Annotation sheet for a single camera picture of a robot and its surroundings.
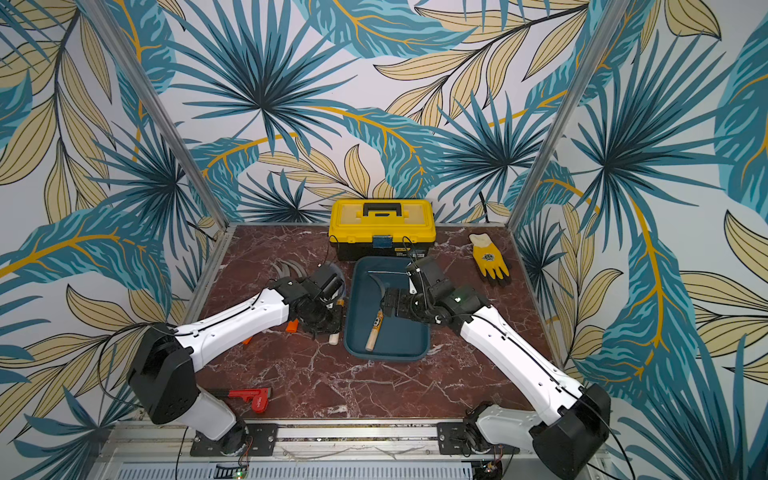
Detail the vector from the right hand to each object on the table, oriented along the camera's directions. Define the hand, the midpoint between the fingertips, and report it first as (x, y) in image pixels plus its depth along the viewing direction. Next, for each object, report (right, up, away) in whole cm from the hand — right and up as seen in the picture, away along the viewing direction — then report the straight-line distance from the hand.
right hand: (395, 305), depth 75 cm
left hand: (-15, -8, +5) cm, 18 cm away
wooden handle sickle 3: (-33, +8, +31) cm, 46 cm away
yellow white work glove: (+35, +13, +34) cm, 50 cm away
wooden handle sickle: (-5, -7, +17) cm, 19 cm away
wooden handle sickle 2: (-16, -9, +4) cm, 19 cm away
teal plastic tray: (+1, -12, +15) cm, 19 cm away
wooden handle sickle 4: (-39, +8, +31) cm, 51 cm away
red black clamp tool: (-36, -24, +3) cm, 44 cm away
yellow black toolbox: (-4, +22, +21) cm, 31 cm away
